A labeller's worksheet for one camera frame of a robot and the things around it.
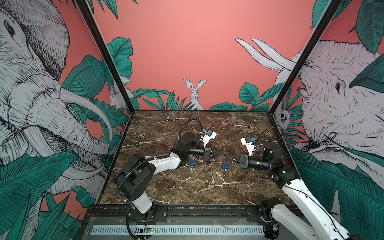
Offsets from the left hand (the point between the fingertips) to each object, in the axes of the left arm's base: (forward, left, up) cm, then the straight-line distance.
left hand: (224, 155), depth 70 cm
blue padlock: (+7, +16, -23) cm, 29 cm away
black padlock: (+7, +5, -23) cm, 25 cm away
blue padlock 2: (+4, -5, -22) cm, 23 cm away
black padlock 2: (+1, 0, -2) cm, 2 cm away
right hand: (-2, -2, 0) cm, 3 cm away
